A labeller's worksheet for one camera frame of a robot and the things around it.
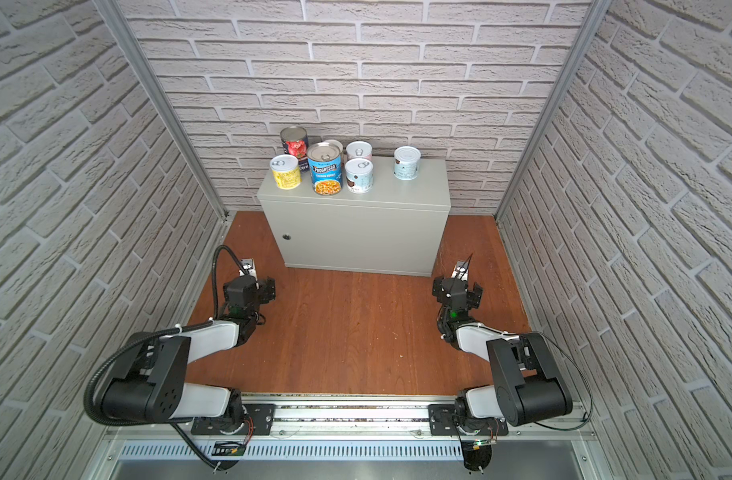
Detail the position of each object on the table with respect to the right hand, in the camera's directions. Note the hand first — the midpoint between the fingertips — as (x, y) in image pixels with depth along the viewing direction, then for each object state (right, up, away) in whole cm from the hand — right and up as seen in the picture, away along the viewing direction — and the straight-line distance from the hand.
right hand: (459, 277), depth 91 cm
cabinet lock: (-54, +12, -1) cm, 56 cm away
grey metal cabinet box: (-21, +15, -7) cm, 26 cm away
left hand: (-65, 0, 0) cm, 65 cm away
